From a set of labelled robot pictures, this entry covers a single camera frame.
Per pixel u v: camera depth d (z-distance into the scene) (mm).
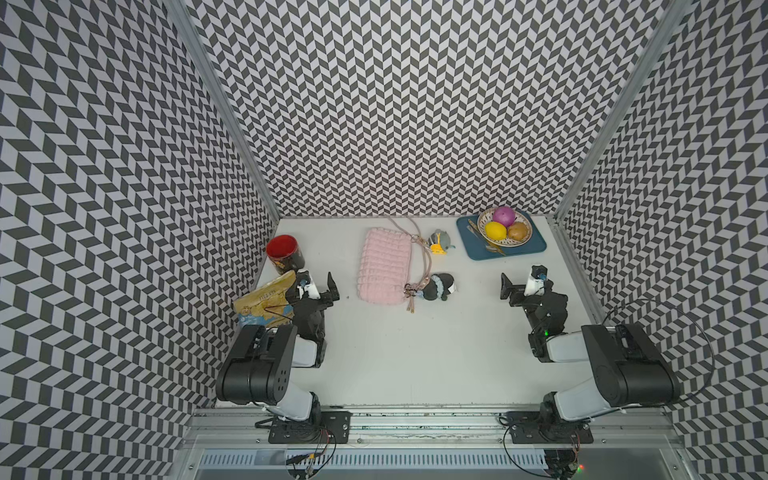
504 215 1088
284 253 963
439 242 1027
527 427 723
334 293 846
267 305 915
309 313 672
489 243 1090
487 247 1101
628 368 447
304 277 753
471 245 1118
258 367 447
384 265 990
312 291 785
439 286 934
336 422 727
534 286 780
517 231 1073
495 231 1083
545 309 696
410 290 955
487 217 1156
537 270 752
